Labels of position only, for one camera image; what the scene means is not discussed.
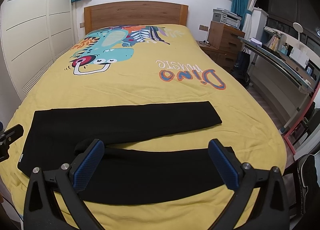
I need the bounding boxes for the white printer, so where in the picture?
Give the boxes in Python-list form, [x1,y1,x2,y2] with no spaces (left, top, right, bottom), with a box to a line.
[212,8,242,29]

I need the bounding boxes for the black bag on floor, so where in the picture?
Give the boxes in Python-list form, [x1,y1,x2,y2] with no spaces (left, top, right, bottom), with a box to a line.
[231,51,251,88]

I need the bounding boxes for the white desk lamp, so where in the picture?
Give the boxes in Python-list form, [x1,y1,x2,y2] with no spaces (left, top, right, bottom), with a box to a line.
[293,22,303,42]

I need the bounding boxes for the wooden drawer chest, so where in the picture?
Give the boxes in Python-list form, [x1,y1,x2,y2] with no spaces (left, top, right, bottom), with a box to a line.
[207,21,245,55]

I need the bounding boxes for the white wardrobe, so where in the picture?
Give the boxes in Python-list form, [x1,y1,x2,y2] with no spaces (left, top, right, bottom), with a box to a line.
[1,0,74,100]

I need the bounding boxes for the wooden headboard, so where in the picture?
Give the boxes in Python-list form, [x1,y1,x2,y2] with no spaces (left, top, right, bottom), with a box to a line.
[84,1,188,34]

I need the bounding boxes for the yellow dinosaur bed cover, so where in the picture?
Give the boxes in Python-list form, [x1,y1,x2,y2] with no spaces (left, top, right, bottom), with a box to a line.
[1,24,286,229]

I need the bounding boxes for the wooden nightstand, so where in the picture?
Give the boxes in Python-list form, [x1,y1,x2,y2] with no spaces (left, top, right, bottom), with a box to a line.
[196,41,237,73]

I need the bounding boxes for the black pants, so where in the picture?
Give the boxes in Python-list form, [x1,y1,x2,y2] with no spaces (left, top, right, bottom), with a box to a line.
[17,101,223,205]

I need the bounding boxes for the white study desk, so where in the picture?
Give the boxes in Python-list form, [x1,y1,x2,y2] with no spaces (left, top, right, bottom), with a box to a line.
[238,36,319,134]

